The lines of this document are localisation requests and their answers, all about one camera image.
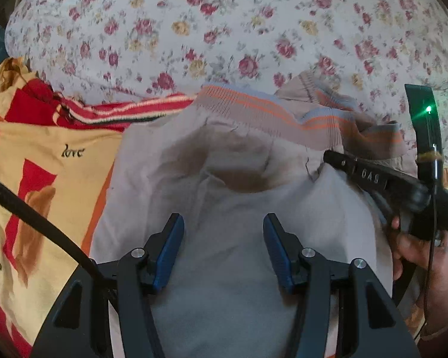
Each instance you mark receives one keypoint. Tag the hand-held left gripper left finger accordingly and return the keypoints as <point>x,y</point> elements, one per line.
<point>170,248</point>

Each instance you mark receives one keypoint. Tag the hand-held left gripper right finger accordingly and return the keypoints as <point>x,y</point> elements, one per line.
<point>279,253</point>

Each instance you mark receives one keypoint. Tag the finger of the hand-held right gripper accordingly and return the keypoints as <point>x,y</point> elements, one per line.
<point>382,209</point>
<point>369,175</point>

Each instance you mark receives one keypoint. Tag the grey jacket with striped cuffs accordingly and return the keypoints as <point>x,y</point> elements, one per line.
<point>227,201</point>

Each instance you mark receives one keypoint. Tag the person's right hand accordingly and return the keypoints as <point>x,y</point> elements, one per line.
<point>410,250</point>

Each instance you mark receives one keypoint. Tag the yellow red patchwork sweater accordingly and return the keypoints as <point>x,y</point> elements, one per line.
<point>59,179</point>

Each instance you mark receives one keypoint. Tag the floral bed sheet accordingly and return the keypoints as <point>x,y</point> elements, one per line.
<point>246,26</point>

